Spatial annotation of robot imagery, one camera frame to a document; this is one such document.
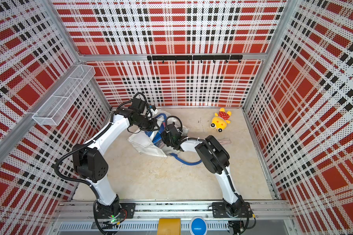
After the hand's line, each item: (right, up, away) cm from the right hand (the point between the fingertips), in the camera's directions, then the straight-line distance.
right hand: (159, 134), depth 97 cm
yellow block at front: (+9, -43, -26) cm, 51 cm away
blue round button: (+23, -42, -28) cm, 56 cm away
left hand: (+3, +5, -12) cm, 13 cm away
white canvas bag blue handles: (-2, -3, -19) cm, 19 cm away
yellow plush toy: (+42, +8, +6) cm, 43 cm away
